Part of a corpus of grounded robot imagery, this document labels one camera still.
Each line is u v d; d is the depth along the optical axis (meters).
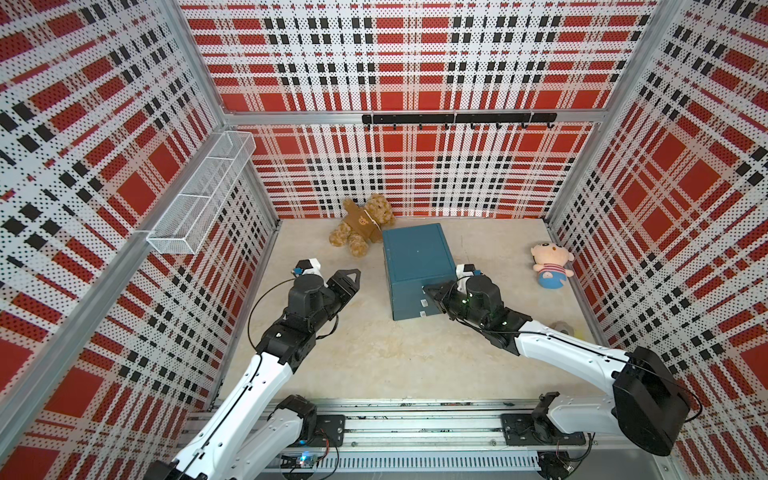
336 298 0.59
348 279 0.67
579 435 0.67
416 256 0.84
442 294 0.72
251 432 0.45
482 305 0.62
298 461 0.69
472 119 0.90
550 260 1.01
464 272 0.76
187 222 0.70
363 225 1.11
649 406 0.41
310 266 0.68
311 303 0.54
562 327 0.87
